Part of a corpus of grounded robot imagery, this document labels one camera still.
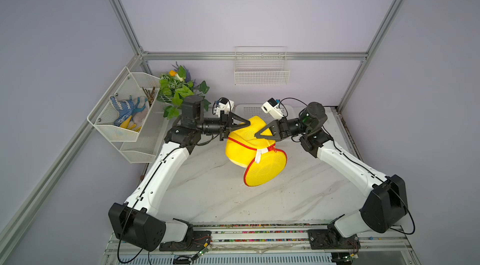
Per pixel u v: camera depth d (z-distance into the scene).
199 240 0.74
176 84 0.84
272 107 0.61
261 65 0.95
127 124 0.72
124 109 0.72
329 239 0.66
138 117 0.76
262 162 0.57
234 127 0.57
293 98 0.69
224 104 0.64
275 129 0.58
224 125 0.56
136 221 0.38
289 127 0.57
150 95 0.84
